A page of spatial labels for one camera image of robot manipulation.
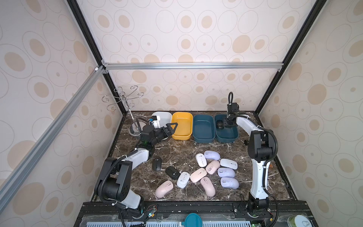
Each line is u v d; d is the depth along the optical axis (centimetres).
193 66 90
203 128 111
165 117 113
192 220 65
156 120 79
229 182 81
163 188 79
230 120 82
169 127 77
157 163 89
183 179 81
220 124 106
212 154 92
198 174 85
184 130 107
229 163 90
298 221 67
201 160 90
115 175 49
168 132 76
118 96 109
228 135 112
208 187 80
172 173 84
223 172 85
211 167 86
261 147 59
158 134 76
